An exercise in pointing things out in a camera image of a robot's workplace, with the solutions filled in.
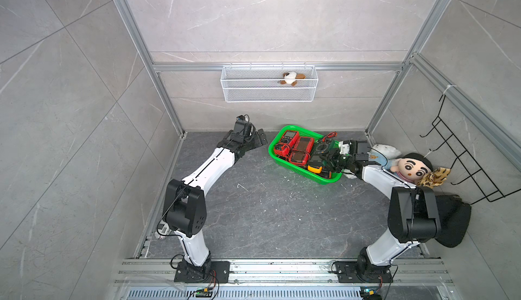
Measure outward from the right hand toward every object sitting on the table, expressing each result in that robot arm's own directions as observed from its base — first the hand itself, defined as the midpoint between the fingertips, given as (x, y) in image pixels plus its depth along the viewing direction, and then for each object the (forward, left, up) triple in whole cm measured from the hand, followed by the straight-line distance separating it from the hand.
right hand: (320, 155), depth 92 cm
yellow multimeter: (-4, +3, -2) cm, 5 cm away
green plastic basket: (-5, +9, -5) cm, 11 cm away
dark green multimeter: (+5, -2, 0) cm, 5 cm away
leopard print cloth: (-18, -38, +8) cm, 43 cm away
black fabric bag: (-32, -36, +8) cm, 49 cm away
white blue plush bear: (+4, -34, -6) cm, 35 cm away
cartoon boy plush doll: (-11, -34, +5) cm, 37 cm away
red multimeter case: (+3, +8, -2) cm, 9 cm away
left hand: (+5, +28, +9) cm, 30 cm away
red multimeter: (+12, +14, -4) cm, 19 cm away
